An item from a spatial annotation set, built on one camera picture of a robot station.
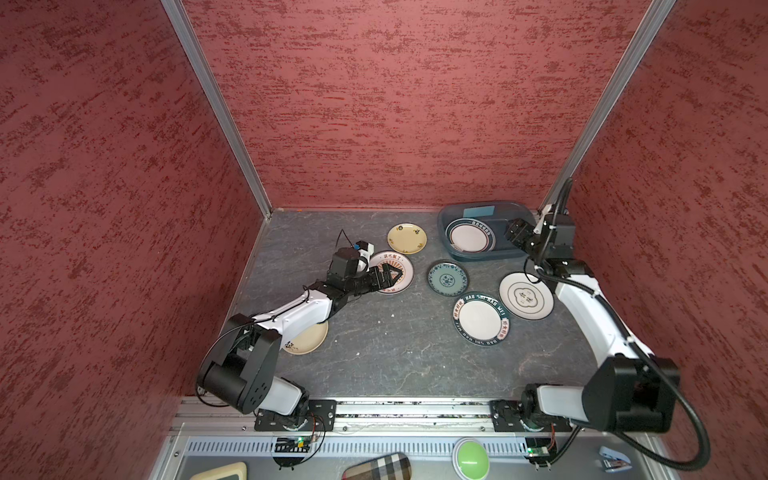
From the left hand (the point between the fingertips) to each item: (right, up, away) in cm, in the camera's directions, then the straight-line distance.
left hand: (392, 281), depth 86 cm
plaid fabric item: (+1, -39, -21) cm, 44 cm away
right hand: (+35, +15, -2) cm, 38 cm away
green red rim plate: (+30, +14, +24) cm, 41 cm away
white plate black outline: (+46, -8, +9) cm, 48 cm away
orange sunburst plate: (+2, +5, +19) cm, 20 cm away
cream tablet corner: (-35, -40, -20) cm, 57 cm away
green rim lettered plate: (+28, -13, +7) cm, 32 cm away
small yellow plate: (+6, +13, +24) cm, 28 cm away
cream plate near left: (-25, -18, +1) cm, 31 cm away
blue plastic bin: (+42, +23, +30) cm, 57 cm away
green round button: (+19, -39, -19) cm, 47 cm away
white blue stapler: (+52, -40, -18) cm, 68 cm away
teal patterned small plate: (+19, -1, +14) cm, 24 cm away
